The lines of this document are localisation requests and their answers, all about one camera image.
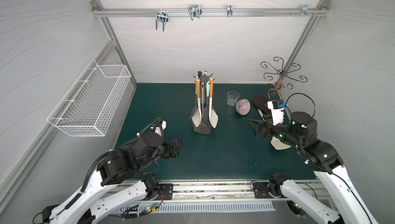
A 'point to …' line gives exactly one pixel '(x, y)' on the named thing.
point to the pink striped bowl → (243, 107)
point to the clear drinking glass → (232, 96)
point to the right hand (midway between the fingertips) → (256, 117)
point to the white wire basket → (89, 106)
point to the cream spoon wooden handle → (197, 117)
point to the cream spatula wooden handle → (213, 116)
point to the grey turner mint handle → (204, 127)
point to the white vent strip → (192, 206)
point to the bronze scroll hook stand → (284, 79)
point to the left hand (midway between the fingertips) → (174, 142)
